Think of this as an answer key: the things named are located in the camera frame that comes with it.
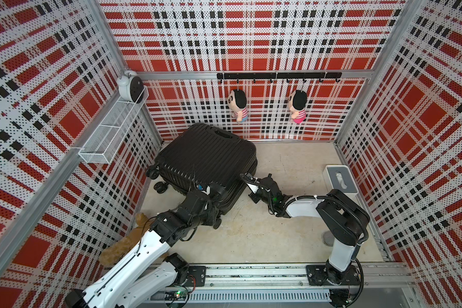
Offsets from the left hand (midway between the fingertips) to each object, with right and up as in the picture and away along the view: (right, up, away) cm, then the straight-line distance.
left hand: (215, 210), depth 76 cm
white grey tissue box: (+63, +11, +24) cm, 68 cm away
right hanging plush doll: (+39, +49, +20) cm, 66 cm away
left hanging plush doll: (+9, +48, +15) cm, 52 cm away
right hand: (+16, +10, +17) cm, 26 cm away
